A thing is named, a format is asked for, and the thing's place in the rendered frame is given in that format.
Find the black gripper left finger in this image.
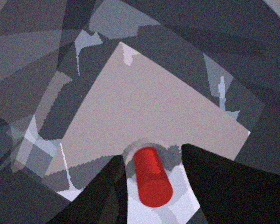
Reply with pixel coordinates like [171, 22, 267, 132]
[47, 155, 128, 224]

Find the red peg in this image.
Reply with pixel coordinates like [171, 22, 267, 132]
[135, 147, 173, 208]

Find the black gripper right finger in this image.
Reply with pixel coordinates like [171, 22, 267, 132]
[181, 144, 280, 224]

